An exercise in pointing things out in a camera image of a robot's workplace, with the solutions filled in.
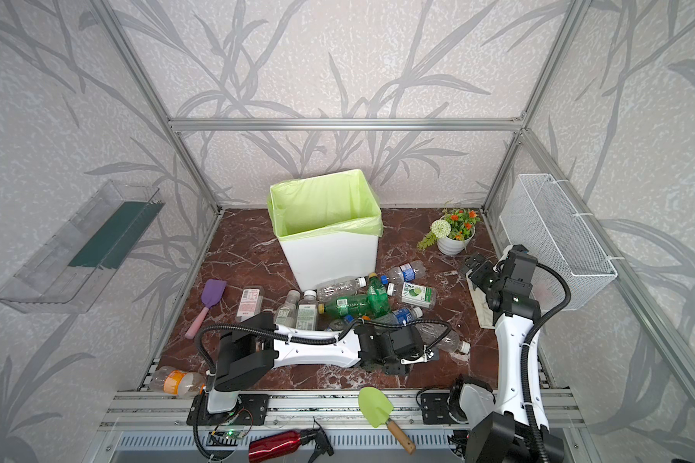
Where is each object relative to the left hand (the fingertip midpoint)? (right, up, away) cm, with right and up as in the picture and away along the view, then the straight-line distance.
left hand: (409, 343), depth 81 cm
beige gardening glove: (+26, +7, +10) cm, 28 cm away
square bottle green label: (+4, +11, +11) cm, 16 cm away
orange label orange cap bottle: (-62, -7, -7) cm, 63 cm away
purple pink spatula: (-64, +11, +14) cm, 66 cm away
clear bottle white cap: (-21, +14, +10) cm, 27 cm away
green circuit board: (-48, -21, -9) cm, 53 cm away
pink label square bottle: (-49, +10, +8) cm, 50 cm away
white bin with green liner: (-22, +33, -7) cm, 40 cm away
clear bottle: (+6, +7, -14) cm, 17 cm away
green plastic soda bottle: (-16, +8, +10) cm, 21 cm away
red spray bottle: (-33, -18, -15) cm, 40 cm away
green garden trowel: (-10, -14, -7) cm, 19 cm away
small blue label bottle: (-20, +4, +5) cm, 21 cm away
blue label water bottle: (-2, +6, +4) cm, 8 cm away
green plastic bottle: (-9, +10, +10) cm, 17 cm away
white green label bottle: (-30, +7, +8) cm, 32 cm away
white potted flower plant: (+17, +32, +15) cm, 39 cm away
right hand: (+19, +24, -1) cm, 31 cm away
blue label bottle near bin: (+1, +18, +15) cm, 23 cm away
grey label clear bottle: (-36, +7, +5) cm, 37 cm away
